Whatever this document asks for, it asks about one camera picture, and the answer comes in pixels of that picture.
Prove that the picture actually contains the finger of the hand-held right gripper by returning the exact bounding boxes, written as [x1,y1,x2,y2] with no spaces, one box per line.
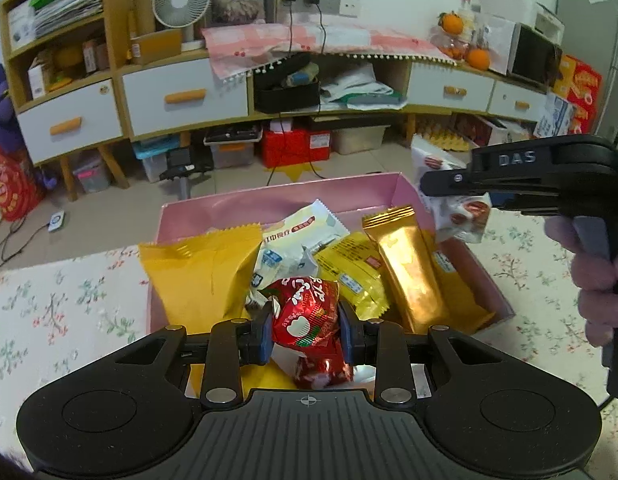
[420,169,484,197]
[490,191,560,217]

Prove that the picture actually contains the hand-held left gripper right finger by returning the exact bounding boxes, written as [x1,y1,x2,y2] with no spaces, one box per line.
[338,302,506,408]

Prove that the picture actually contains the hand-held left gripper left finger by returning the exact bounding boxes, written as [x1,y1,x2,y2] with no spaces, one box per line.
[113,309,273,409]

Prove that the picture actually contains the white snack packet red print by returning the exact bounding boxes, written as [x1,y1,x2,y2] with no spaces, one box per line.
[410,134,492,245]

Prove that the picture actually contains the yellow biscuit packet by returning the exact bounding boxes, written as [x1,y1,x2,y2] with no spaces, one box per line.
[314,232,390,318]

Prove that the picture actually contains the large golden-yellow snack packet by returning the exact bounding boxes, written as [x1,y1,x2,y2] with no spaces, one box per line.
[138,225,264,333]

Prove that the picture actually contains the gold-brown snack bar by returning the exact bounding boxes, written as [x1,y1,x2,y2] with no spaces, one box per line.
[361,205,452,335]

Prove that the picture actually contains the white nut snack packet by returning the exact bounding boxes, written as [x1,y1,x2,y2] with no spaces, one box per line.
[246,199,350,311]

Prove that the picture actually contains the small yellow snack packet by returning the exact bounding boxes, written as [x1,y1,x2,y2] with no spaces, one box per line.
[419,230,497,333]

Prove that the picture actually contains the pink cardboard box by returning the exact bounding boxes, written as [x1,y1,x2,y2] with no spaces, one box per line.
[146,171,516,401]

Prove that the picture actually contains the person's right hand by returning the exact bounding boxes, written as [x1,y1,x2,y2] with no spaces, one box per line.
[544,215,618,348]

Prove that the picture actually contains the egg tray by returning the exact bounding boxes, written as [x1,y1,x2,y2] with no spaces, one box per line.
[414,127,474,153]

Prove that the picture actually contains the blue and white carton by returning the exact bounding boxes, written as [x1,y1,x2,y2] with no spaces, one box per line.
[533,92,578,138]

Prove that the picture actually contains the white printed carton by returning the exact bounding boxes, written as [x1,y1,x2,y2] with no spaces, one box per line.
[471,115,532,151]

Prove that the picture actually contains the stack of red boxes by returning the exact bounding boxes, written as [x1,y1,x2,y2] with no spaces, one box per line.
[554,55,604,133]

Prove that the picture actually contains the clear white storage bin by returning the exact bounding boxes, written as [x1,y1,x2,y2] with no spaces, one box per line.
[331,127,388,156]

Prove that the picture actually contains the black microwave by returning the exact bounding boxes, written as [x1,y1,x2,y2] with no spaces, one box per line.
[506,22,564,88]

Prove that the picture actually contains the grey refrigerator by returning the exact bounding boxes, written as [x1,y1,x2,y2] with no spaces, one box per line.
[556,0,618,136]

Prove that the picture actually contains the pile of papers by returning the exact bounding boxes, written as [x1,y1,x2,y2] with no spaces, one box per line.
[320,62,408,111]

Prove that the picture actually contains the white paper bag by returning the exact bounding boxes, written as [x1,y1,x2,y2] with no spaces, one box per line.
[476,0,537,76]

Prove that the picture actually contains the white printer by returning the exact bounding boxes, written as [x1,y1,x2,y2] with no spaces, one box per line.
[534,2,564,43]

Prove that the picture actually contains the red cardboard box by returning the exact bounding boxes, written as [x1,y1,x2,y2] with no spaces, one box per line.
[261,127,332,168]

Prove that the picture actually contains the pink checkered cloth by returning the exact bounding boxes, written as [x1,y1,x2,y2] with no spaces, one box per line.
[201,10,460,81]

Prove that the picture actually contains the black storage box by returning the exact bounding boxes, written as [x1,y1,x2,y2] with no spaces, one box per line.
[253,52,322,115]

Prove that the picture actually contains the clear bin black lid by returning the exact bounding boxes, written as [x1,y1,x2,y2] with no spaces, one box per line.
[204,127,264,170]

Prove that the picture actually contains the clear bin blue lid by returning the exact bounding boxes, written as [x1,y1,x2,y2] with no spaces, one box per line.
[133,137,182,183]

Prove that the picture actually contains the clear bin pink contents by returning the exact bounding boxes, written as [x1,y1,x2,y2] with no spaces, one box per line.
[71,152,112,193]

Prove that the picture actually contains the wooden cabinet white drawers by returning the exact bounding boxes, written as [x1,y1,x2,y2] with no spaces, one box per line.
[111,50,550,191]

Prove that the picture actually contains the red gift bag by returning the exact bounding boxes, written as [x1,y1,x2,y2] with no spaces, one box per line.
[0,140,44,223]

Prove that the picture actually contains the brown cardboard box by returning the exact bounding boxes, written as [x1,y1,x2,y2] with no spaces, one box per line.
[129,27,184,66]

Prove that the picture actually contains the white desk fan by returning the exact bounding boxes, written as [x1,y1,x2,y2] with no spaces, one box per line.
[153,0,212,51]

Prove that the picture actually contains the wooden shelf unit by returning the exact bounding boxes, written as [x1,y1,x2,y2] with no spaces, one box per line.
[0,0,132,166]

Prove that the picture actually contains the stack of paper bags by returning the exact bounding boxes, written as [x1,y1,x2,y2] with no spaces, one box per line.
[31,0,104,36]

